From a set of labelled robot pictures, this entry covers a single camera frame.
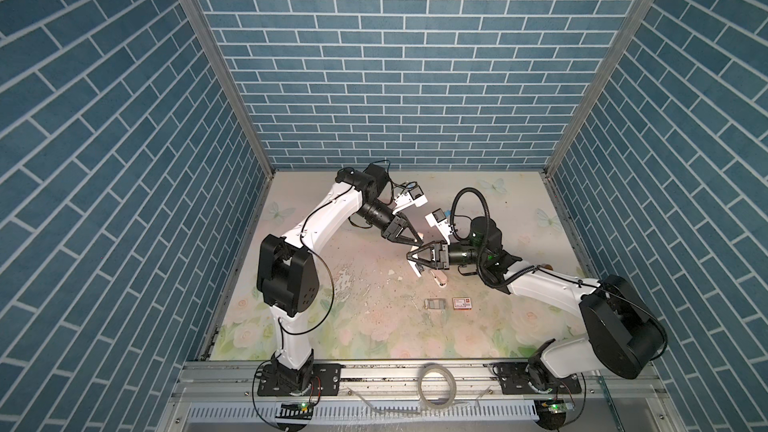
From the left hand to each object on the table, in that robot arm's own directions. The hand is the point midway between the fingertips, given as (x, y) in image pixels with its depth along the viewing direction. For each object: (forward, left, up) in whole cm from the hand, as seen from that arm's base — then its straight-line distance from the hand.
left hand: (416, 240), depth 74 cm
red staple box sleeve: (-8, -14, -21) cm, 27 cm away
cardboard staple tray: (-8, -7, -23) cm, 25 cm away
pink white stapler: (-1, -8, -20) cm, 21 cm away
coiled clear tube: (-28, -8, -19) cm, 35 cm away
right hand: (-3, +2, -2) cm, 4 cm away
